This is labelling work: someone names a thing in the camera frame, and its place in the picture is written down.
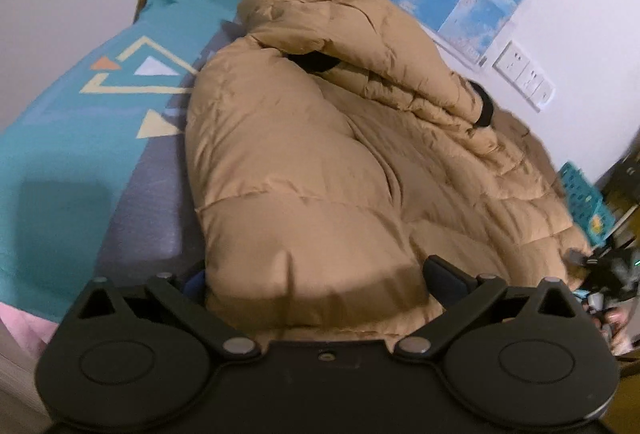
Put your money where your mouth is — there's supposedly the blue perforated plastic basket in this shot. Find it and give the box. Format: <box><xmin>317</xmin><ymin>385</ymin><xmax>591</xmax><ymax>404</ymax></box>
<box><xmin>557</xmin><ymin>162</ymin><xmax>617</xmax><ymax>247</ymax></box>

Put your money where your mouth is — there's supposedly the person's right hand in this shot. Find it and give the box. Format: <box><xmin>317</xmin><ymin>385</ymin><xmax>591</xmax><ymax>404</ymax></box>
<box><xmin>592</xmin><ymin>301</ymin><xmax>640</xmax><ymax>356</ymax></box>

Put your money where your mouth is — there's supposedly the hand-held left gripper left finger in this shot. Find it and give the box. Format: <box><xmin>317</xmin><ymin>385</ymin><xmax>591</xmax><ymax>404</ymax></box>
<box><xmin>75</xmin><ymin>270</ymin><xmax>262</xmax><ymax>361</ymax></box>

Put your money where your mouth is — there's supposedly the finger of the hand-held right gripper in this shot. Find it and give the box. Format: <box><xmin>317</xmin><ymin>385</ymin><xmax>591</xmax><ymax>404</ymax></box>
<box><xmin>564</xmin><ymin>248</ymin><xmax>598</xmax><ymax>271</ymax></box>

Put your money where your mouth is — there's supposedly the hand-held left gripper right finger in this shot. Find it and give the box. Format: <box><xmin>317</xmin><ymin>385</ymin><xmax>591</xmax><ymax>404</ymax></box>
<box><xmin>394</xmin><ymin>255</ymin><xmax>592</xmax><ymax>361</ymax></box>

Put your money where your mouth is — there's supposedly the dark furniture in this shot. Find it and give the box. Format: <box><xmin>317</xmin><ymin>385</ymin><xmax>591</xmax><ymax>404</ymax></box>
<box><xmin>597</xmin><ymin>149</ymin><xmax>640</xmax><ymax>255</ymax></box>

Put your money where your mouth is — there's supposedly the white wall socket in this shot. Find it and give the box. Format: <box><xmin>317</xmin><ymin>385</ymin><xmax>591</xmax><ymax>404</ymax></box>
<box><xmin>515</xmin><ymin>62</ymin><xmax>547</xmax><ymax>97</ymax></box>
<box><xmin>532</xmin><ymin>80</ymin><xmax>557</xmax><ymax>113</ymax></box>
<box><xmin>492</xmin><ymin>40</ymin><xmax>532</xmax><ymax>82</ymax></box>

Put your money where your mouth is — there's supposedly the teal patterned bedsheet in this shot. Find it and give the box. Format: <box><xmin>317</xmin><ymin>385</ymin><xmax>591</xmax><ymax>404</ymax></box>
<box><xmin>0</xmin><ymin>0</ymin><xmax>281</xmax><ymax>322</ymax></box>

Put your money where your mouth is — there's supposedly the pink cloth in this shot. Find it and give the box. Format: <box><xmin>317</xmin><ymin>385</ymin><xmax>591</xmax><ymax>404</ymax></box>
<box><xmin>0</xmin><ymin>301</ymin><xmax>56</xmax><ymax>360</ymax></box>

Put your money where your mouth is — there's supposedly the tan puffer jacket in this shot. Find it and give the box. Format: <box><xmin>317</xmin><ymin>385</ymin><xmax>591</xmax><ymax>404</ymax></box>
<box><xmin>184</xmin><ymin>0</ymin><xmax>593</xmax><ymax>344</ymax></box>

